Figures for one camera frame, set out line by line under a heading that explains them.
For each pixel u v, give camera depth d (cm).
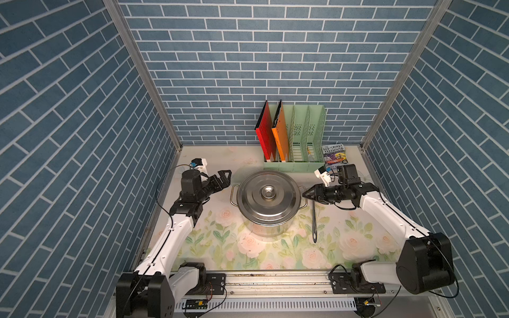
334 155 112
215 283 73
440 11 71
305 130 116
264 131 89
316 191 74
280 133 89
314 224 89
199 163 71
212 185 71
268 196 78
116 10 70
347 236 88
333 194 71
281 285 75
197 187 63
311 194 80
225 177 73
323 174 77
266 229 84
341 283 73
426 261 41
